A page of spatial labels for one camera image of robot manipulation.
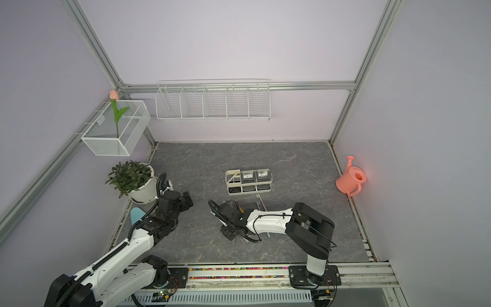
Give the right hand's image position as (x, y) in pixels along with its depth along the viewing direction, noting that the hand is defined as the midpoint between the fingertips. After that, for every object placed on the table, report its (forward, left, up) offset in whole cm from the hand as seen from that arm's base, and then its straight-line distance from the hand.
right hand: (227, 225), depth 86 cm
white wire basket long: (+56, +9, +29) cm, 63 cm away
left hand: (+9, +20, +10) cm, 24 cm away
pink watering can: (+18, -59, +8) cm, 62 cm away
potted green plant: (+14, +40, +16) cm, 45 cm away
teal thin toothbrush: (+11, -17, 0) cm, 20 cm away
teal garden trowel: (+7, +46, -3) cm, 46 cm away
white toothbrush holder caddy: (+18, -6, +9) cm, 21 cm away
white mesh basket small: (+29, +54, +28) cm, 68 cm away
